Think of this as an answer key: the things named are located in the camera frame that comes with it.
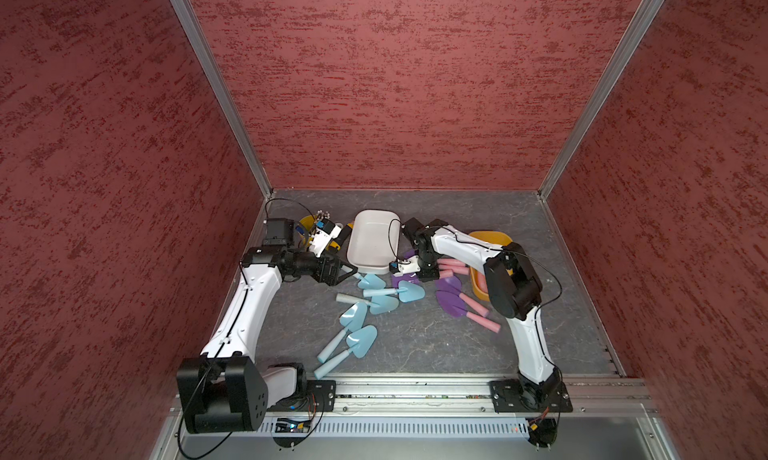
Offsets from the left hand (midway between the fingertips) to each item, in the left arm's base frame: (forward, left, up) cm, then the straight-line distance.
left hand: (342, 270), depth 77 cm
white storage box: (+23, -6, -20) cm, 31 cm away
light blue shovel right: (+2, -18, -17) cm, 25 cm away
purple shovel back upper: (+11, -29, -14) cm, 34 cm away
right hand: (+9, -25, -17) cm, 32 cm away
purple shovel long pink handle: (-2, -32, -18) cm, 37 cm away
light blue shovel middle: (-2, -9, -18) cm, 20 cm away
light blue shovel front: (-7, -1, -18) cm, 20 cm away
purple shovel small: (+7, -19, -16) cm, 26 cm away
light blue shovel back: (+6, -6, -18) cm, 20 cm away
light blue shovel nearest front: (-14, -4, -17) cm, 22 cm away
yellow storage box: (+23, -49, -16) cm, 57 cm away
